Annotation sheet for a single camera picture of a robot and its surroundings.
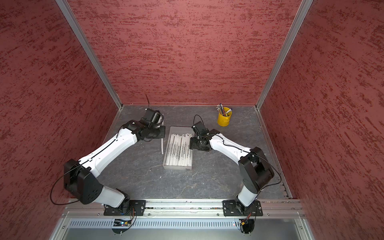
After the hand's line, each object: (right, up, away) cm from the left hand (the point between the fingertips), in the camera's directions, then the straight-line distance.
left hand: (162, 135), depth 83 cm
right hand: (+19, -9, +5) cm, 22 cm away
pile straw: (0, -6, -2) cm, 6 cm away
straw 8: (+15, -15, +8) cm, 23 cm away
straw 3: (+4, -11, +11) cm, 16 cm away
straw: (+2, -16, +7) cm, 17 cm away
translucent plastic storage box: (+8, +1, +24) cm, 25 cm away
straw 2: (+4, -9, +11) cm, 15 cm away
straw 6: (+11, -11, +12) cm, 19 cm away
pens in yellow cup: (+36, +16, +14) cm, 42 cm away
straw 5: (+10, -11, +12) cm, 19 cm away
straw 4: (+6, -11, +12) cm, 17 cm away
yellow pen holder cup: (+39, +8, +20) cm, 45 cm away
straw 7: (+12, -11, +12) cm, 20 cm away
